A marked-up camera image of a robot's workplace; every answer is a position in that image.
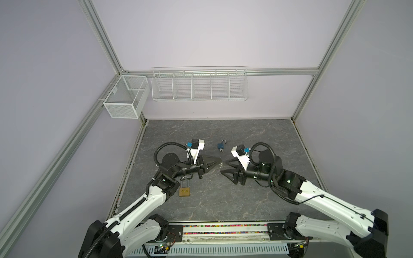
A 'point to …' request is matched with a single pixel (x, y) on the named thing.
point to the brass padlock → (184, 191)
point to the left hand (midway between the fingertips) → (220, 162)
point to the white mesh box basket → (127, 98)
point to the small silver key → (221, 164)
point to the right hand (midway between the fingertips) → (224, 168)
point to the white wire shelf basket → (200, 84)
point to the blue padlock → (221, 145)
